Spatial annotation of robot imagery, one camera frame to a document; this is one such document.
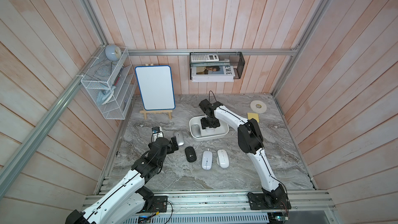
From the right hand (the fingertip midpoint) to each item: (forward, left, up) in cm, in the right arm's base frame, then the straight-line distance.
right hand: (207, 125), depth 103 cm
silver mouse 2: (-5, +8, +2) cm, 9 cm away
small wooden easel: (+5, +41, +8) cm, 43 cm away
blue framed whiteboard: (+12, +32, +24) cm, 42 cm away
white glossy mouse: (-24, -8, +2) cm, 25 cm away
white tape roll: (+19, -39, -1) cm, 43 cm away
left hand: (-19, +22, +13) cm, 32 cm away
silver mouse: (-10, +18, +1) cm, 20 cm away
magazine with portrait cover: (+20, -6, +28) cm, 35 cm away
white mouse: (-25, +1, +2) cm, 25 cm away
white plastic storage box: (-7, 0, +1) cm, 7 cm away
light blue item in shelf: (-1, +56, +30) cm, 64 cm away
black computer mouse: (-21, +10, +2) cm, 24 cm away
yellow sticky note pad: (+9, -31, 0) cm, 32 cm away
